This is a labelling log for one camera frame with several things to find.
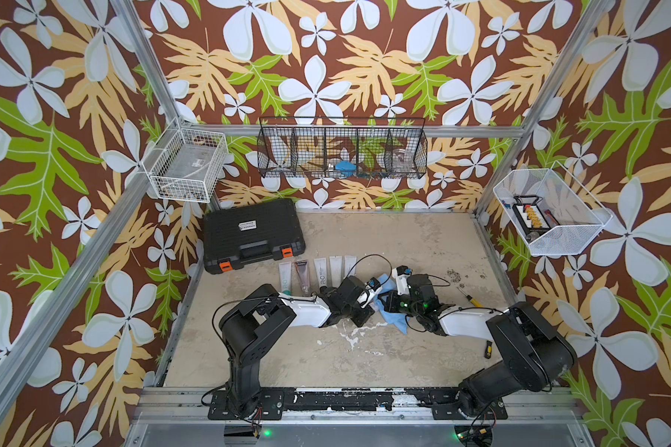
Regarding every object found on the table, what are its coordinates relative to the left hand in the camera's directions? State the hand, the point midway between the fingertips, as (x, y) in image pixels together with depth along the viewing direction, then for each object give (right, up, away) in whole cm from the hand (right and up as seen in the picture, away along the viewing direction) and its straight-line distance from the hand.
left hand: (373, 304), depth 91 cm
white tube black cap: (-18, +11, +10) cm, 23 cm away
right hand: (+1, +3, 0) cm, 3 cm away
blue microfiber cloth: (+4, +7, -3) cm, 8 cm away
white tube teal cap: (-31, +9, +10) cm, 34 cm away
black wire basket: (-10, +54, +5) cm, 55 cm away
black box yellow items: (+47, +30, -7) cm, 56 cm away
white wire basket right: (+53, +29, -10) cm, 61 cm away
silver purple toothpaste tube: (-25, +10, +10) cm, 29 cm away
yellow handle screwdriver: (+34, +1, +2) cm, 34 cm away
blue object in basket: (-8, +47, +5) cm, 48 cm away
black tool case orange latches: (-48, +23, +12) cm, 55 cm away
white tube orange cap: (-12, +11, +9) cm, 19 cm away
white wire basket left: (-60, +46, -5) cm, 76 cm away
